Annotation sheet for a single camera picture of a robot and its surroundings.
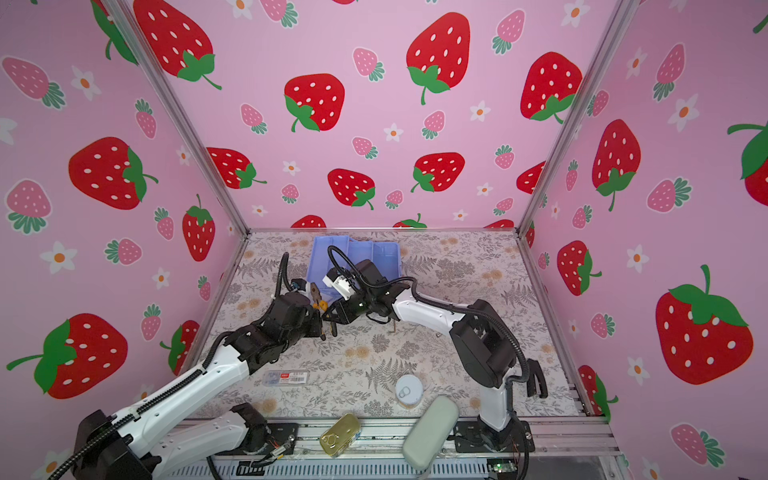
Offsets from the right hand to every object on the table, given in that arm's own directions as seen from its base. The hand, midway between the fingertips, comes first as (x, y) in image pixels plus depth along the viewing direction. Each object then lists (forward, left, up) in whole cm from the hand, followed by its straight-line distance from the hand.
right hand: (323, 316), depth 80 cm
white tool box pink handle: (+35, -11, -13) cm, 39 cm away
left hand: (+1, +1, 0) cm, 1 cm away
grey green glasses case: (-24, -30, -12) cm, 41 cm away
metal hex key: (+7, -18, -16) cm, 25 cm away
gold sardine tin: (-26, -10, -11) cm, 30 cm away
